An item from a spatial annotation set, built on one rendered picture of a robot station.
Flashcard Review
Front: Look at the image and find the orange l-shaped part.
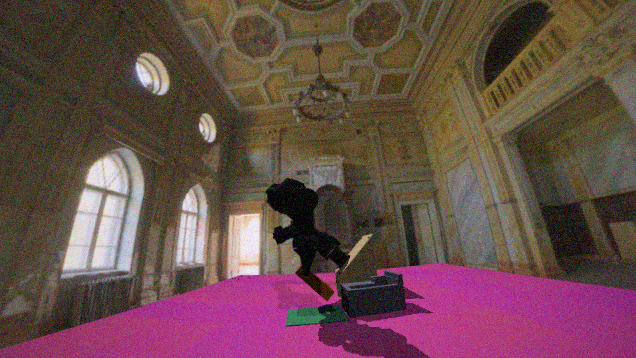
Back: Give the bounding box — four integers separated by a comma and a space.
296, 265, 334, 302

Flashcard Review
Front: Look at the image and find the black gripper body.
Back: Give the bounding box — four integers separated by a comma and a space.
292, 216, 319, 250

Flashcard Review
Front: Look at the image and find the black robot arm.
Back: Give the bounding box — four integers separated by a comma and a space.
266, 178, 350, 268

